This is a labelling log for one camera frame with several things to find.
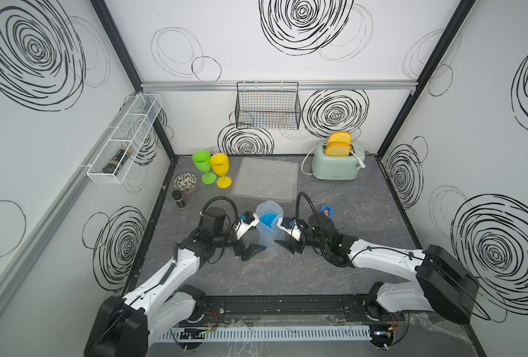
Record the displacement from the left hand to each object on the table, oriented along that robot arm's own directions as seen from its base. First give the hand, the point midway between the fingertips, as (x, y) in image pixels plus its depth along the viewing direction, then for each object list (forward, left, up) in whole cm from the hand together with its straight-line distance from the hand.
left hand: (257, 235), depth 77 cm
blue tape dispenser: (+16, -29, -8) cm, 34 cm away
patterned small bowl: (+32, +37, -12) cm, 50 cm away
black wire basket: (+76, -2, +4) cm, 76 cm away
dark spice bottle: (+19, +35, -5) cm, 40 cm away
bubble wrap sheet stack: (+36, 0, -12) cm, 37 cm away
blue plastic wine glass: (+1, -3, +10) cm, 10 cm away
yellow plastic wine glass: (+32, +18, +2) cm, 37 cm away
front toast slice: (+38, -34, +7) cm, 52 cm away
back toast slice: (+44, -35, +9) cm, 57 cm away
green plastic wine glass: (+33, +26, +2) cm, 42 cm away
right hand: (+3, -8, -1) cm, 9 cm away
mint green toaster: (+36, -36, +1) cm, 51 cm away
